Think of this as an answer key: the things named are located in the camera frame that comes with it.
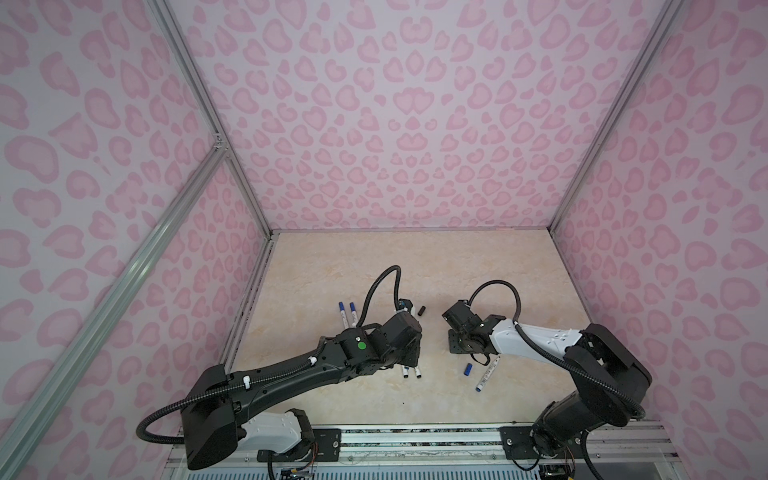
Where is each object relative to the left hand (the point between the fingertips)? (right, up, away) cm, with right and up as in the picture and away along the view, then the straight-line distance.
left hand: (420, 343), depth 75 cm
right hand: (+12, -4, +15) cm, 20 cm away
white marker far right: (+20, -11, +9) cm, 24 cm away
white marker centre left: (-4, -10, +9) cm, 14 cm away
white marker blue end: (-19, +3, +20) cm, 28 cm away
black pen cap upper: (+2, +4, +22) cm, 23 cm away
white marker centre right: (0, -11, +9) cm, 14 cm away
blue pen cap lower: (+14, -10, +10) cm, 21 cm away
